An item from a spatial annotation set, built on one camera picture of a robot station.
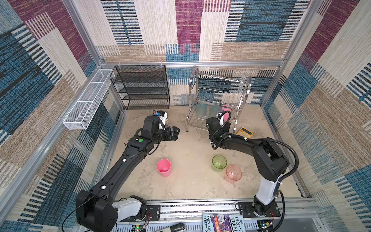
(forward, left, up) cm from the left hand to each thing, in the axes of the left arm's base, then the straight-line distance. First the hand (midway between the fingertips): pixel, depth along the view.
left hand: (173, 127), depth 78 cm
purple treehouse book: (-40, -20, -21) cm, 50 cm away
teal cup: (+25, -18, -15) cm, 34 cm away
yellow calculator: (+11, -48, -22) cm, 54 cm away
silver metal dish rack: (+44, -26, -16) cm, 53 cm away
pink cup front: (-12, +7, -23) cm, 26 cm away
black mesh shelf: (+43, +25, -5) cm, 50 cm away
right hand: (+12, -28, -10) cm, 32 cm away
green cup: (-11, -26, -21) cm, 35 cm away
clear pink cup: (-17, -34, -22) cm, 44 cm away
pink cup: (+7, -29, +7) cm, 30 cm away
